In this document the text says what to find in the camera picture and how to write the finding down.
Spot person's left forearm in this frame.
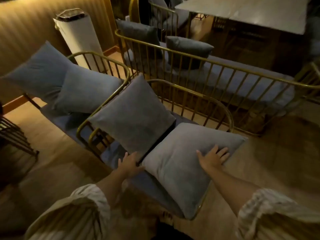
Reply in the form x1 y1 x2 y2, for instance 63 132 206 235
96 167 132 208

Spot gold frame blue seat chair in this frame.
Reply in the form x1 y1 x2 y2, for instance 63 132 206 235
23 51 131 158
76 78 235 220

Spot metal bar frame chair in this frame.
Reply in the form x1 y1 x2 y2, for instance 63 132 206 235
0 117 40 158

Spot person's left hand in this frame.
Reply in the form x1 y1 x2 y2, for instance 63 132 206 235
117 151 145 179

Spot person's right forearm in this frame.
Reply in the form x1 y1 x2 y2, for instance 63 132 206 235
207 167 260 217

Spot gold frame grey bench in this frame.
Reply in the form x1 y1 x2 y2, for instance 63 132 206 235
114 29 320 138

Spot person's black trousers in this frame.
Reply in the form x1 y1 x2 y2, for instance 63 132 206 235
151 221 194 240

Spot person's striped beige shirt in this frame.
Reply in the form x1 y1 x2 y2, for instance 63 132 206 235
25 183 320 240

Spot person's right hand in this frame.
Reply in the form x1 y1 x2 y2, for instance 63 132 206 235
196 144 230 173

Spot white tower air purifier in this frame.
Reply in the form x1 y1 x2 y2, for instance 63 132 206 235
53 8 108 72

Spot grey marble table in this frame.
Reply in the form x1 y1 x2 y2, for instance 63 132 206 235
175 0 309 35

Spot grey square cushion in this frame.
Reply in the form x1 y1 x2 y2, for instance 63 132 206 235
142 122 248 220
54 63 124 114
0 40 75 104
88 73 177 160
115 19 163 60
165 35 215 70

